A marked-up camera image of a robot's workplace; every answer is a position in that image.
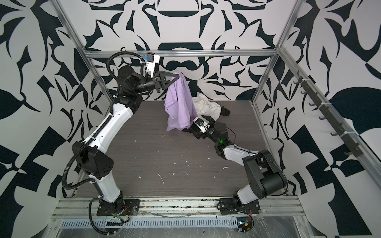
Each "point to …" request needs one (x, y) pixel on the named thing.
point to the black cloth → (224, 111)
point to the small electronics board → (244, 224)
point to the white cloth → (205, 107)
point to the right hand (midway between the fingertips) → (199, 119)
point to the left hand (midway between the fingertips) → (179, 71)
